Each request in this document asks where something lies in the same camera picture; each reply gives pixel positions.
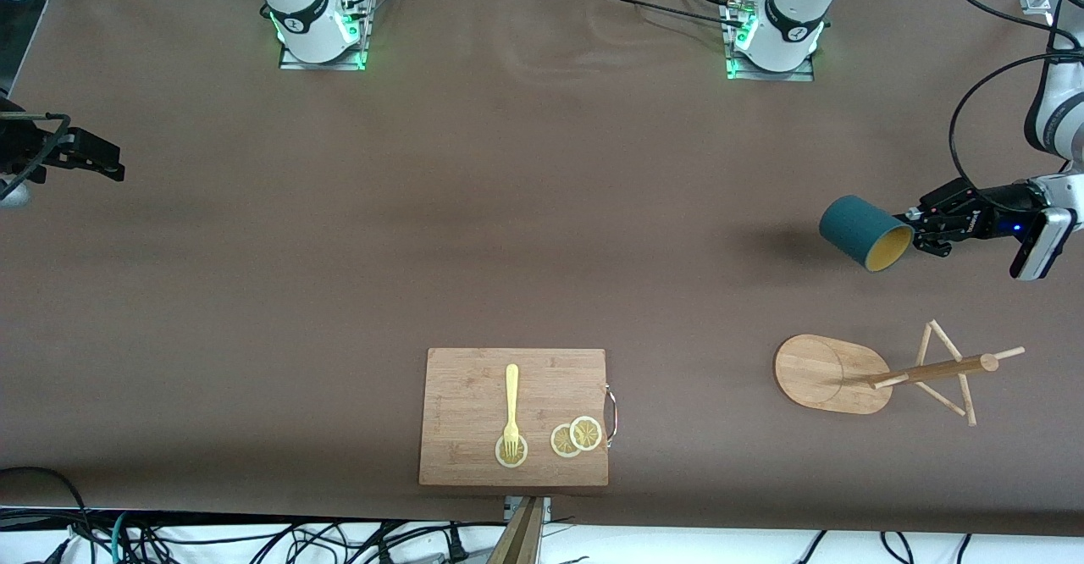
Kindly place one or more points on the black power plug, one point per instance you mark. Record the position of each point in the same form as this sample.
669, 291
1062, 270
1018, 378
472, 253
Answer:
457, 547

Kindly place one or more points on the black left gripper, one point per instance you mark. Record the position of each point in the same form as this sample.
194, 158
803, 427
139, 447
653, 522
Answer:
987, 208

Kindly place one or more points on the wooden camera mount bracket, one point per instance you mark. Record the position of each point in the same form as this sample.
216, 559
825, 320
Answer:
521, 539

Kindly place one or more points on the brown table cover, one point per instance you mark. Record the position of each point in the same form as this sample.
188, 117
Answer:
542, 166

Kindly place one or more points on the yellow plastic fork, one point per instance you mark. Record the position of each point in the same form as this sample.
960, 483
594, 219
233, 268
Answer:
511, 395

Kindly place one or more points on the wooden mug rack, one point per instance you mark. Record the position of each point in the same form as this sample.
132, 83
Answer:
821, 373

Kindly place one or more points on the teal mug with yellow inside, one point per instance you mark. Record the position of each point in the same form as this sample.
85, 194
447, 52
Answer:
855, 225

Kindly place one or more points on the wooden cutting board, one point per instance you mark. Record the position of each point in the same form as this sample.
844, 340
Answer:
466, 403

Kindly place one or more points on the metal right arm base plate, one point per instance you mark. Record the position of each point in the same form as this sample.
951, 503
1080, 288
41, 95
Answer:
292, 64

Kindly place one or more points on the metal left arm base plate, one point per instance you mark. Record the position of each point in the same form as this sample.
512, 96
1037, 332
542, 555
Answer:
800, 75

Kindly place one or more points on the lemon slice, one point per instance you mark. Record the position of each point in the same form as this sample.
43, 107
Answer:
560, 444
586, 433
500, 458

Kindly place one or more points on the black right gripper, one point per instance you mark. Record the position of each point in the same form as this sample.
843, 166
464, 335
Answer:
25, 146

